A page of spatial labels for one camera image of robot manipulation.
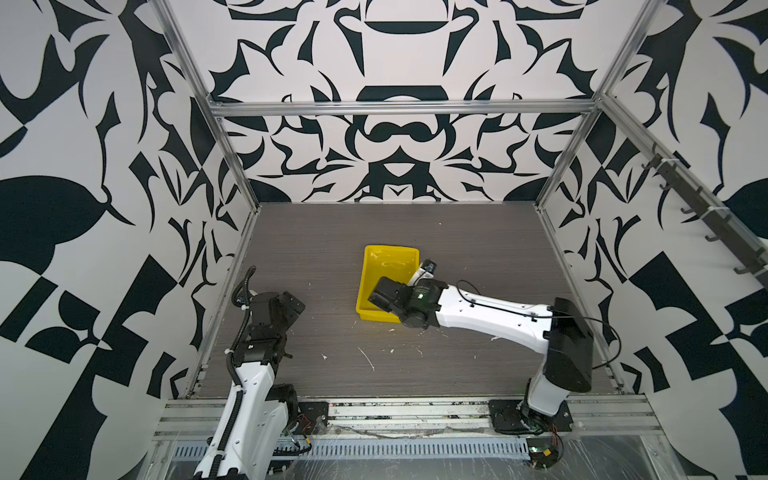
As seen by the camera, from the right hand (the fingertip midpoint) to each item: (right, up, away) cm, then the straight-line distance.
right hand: (396, 296), depth 81 cm
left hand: (-31, -2, +2) cm, 31 cm away
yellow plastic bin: (+1, +7, +24) cm, 24 cm away
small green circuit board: (+34, -34, -9) cm, 49 cm away
